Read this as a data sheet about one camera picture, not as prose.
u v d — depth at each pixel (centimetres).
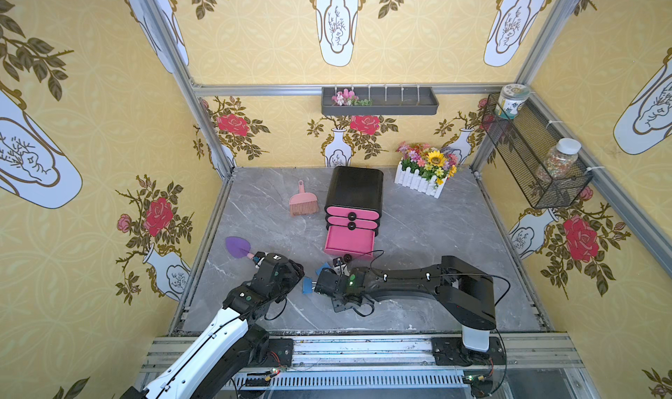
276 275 62
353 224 90
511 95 84
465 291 49
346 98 87
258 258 74
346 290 60
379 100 93
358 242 92
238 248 95
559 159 65
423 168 101
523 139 91
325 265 91
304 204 107
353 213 87
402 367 72
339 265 77
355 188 93
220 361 51
